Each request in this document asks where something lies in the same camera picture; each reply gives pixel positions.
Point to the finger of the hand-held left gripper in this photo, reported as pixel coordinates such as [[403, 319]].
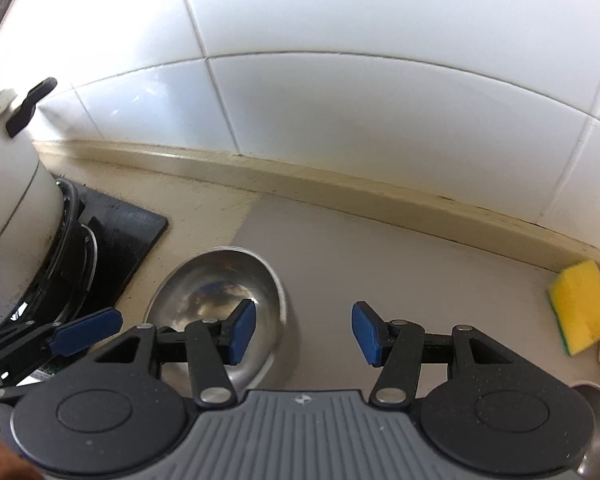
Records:
[[85, 331]]

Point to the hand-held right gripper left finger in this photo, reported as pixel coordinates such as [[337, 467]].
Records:
[[240, 332]]

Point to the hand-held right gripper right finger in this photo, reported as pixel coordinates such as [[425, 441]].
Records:
[[367, 332]]

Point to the person's left forearm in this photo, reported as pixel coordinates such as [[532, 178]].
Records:
[[2, 460]]

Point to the grey counter mat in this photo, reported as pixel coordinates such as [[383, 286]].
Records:
[[430, 270]]

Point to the black glass gas stove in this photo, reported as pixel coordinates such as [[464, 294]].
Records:
[[125, 230]]

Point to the large aluminium pot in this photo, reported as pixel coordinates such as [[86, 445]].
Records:
[[10, 200]]

